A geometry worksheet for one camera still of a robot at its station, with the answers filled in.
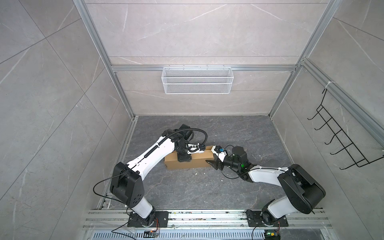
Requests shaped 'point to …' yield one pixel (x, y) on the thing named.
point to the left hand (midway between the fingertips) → (187, 151)
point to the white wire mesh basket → (197, 80)
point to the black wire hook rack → (358, 159)
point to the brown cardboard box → (171, 161)
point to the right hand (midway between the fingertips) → (209, 154)
